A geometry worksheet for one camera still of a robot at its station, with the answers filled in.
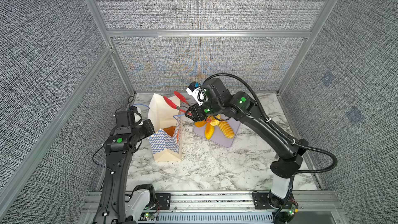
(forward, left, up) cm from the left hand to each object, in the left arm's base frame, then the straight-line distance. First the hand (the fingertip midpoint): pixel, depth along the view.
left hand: (153, 124), depth 74 cm
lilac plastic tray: (+4, -35, -22) cm, 41 cm away
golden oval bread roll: (+10, -32, -14) cm, 37 cm away
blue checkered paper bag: (-6, -4, -12) cm, 14 cm away
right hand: (0, -18, +10) cm, 20 cm away
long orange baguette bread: (+12, -24, -19) cm, 33 cm away
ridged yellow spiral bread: (+7, -39, -19) cm, 44 cm away
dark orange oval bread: (-5, -9, +2) cm, 10 cm away
